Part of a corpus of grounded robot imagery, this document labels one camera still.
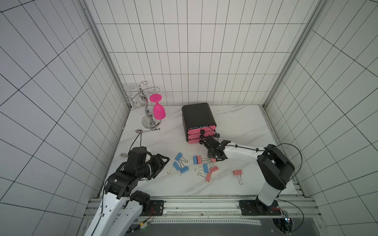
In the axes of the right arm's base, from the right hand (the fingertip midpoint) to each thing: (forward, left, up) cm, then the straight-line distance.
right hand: (208, 153), depth 93 cm
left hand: (-16, +22, +18) cm, 33 cm away
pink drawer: (+7, +7, +9) cm, 14 cm away
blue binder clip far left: (-10, +20, 0) cm, 23 cm away
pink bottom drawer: (+6, +10, +4) cm, 12 cm away
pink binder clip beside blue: (-4, +5, 0) cm, 7 cm away
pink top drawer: (+6, 0, +19) cm, 20 cm away
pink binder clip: (-10, -3, +1) cm, 11 cm away
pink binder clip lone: (-11, -17, -1) cm, 21 cm away
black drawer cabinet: (+14, +7, +16) cm, 22 cm away
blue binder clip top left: (-4, +19, +1) cm, 19 cm away
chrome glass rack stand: (+24, +46, -1) cm, 52 cm away
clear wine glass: (+28, +50, +18) cm, 60 cm away
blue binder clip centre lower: (-10, +2, 0) cm, 10 cm away
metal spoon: (+14, +49, +2) cm, 51 cm away
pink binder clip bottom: (-14, +1, -1) cm, 14 cm away
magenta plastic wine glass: (+19, +33, +19) cm, 42 cm away
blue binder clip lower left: (-11, +14, +1) cm, 18 cm away
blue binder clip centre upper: (-5, +8, +1) cm, 10 cm away
